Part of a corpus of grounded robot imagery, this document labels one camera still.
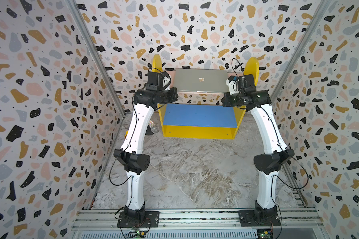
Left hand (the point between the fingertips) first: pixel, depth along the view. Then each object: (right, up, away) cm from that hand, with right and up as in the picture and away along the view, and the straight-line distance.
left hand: (180, 93), depth 77 cm
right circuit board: (+41, -69, -5) cm, 80 cm away
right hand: (+23, -2, +3) cm, 23 cm away
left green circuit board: (-21, -69, -5) cm, 73 cm away
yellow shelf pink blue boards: (+14, -14, +21) cm, 28 cm away
